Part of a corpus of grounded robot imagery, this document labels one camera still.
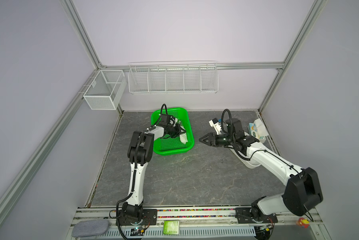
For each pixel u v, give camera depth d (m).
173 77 1.02
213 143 0.70
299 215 0.44
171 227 0.69
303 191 0.42
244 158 0.61
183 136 1.00
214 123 0.75
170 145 1.08
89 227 0.70
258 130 1.00
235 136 0.64
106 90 1.02
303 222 0.68
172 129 0.96
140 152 0.62
